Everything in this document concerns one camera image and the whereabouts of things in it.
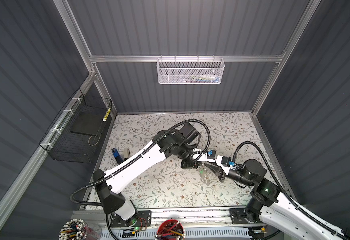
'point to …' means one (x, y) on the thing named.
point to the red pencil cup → (170, 229)
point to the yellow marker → (105, 116)
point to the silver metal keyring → (201, 170)
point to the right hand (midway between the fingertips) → (208, 162)
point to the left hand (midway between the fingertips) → (200, 160)
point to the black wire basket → (73, 136)
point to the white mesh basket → (190, 71)
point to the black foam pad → (89, 122)
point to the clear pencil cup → (76, 229)
